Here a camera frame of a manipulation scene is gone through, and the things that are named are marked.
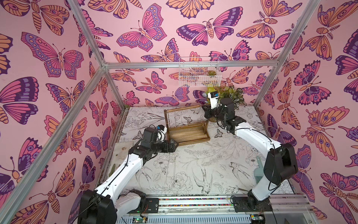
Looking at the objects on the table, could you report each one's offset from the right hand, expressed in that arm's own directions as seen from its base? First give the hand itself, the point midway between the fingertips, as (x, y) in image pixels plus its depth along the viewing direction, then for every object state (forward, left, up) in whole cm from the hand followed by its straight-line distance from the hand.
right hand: (204, 104), depth 84 cm
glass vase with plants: (+21, -18, -8) cm, 29 cm away
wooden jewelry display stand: (-4, +9, -27) cm, 29 cm away
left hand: (-20, +18, -12) cm, 30 cm away
